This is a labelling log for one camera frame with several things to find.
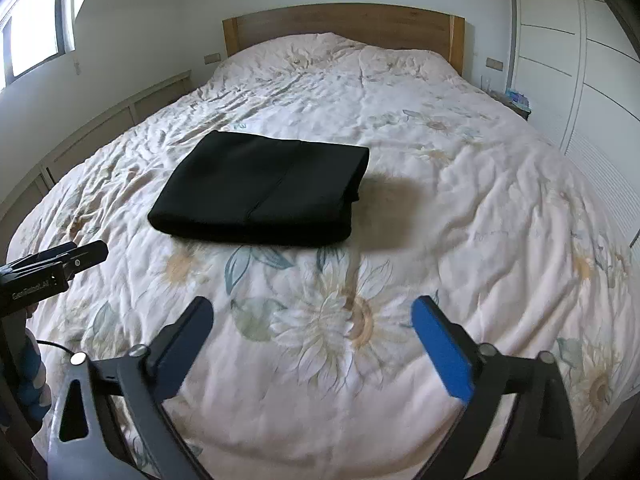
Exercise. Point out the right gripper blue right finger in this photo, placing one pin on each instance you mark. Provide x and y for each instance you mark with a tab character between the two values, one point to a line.
538	441

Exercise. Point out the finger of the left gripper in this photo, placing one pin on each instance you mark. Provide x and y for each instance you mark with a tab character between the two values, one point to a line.
68	255

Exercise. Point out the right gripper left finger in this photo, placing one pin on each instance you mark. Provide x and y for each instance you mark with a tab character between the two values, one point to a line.
86	441

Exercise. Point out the black pants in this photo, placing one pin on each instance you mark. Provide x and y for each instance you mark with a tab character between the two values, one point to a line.
240	188

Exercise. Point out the gloved left hand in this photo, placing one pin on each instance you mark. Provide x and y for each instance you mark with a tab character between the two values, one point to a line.
24	369

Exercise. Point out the window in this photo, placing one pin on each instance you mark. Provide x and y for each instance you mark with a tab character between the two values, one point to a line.
34	32

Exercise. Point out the bedside table with items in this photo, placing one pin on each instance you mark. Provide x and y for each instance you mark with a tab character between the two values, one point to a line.
514	100

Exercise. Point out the drinking glass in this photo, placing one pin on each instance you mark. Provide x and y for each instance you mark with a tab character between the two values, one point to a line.
485	84

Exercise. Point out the wooden headboard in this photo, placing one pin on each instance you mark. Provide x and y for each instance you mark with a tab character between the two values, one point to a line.
377	24

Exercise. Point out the white wardrobe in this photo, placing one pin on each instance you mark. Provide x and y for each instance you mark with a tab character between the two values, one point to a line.
576	66

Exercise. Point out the low wall cabinet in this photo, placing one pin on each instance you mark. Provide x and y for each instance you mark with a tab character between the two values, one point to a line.
83	143

